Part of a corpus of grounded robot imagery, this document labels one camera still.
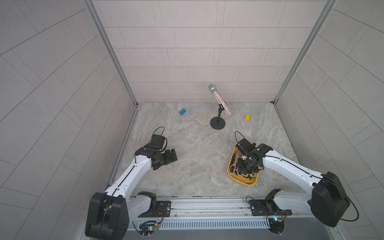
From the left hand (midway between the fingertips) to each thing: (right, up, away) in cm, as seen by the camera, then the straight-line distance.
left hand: (173, 157), depth 84 cm
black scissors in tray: (+41, -8, -5) cm, 42 cm away
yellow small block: (+50, +22, +24) cm, 60 cm away
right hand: (+37, -6, -3) cm, 37 cm away
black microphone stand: (+29, +19, +21) cm, 40 cm away
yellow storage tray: (+35, -9, -7) cm, 37 cm away
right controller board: (+51, -27, -16) cm, 59 cm away
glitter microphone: (+23, +40, +2) cm, 46 cm away
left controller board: (-8, -25, -19) cm, 32 cm away
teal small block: (+2, +27, +27) cm, 38 cm away
